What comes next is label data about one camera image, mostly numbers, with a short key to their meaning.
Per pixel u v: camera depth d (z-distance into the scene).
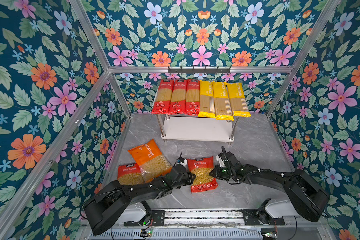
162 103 0.74
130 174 0.84
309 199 0.43
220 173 0.76
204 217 0.75
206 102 0.75
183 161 0.80
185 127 1.01
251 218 0.72
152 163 0.89
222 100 0.77
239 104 0.75
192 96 0.78
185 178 0.70
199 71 0.94
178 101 0.75
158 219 0.73
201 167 0.86
